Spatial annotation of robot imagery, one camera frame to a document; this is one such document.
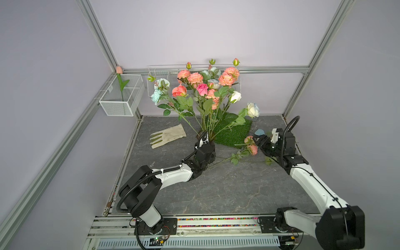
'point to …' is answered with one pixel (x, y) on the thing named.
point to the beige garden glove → (160, 139)
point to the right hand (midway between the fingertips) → (254, 138)
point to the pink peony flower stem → (235, 158)
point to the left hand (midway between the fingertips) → (209, 143)
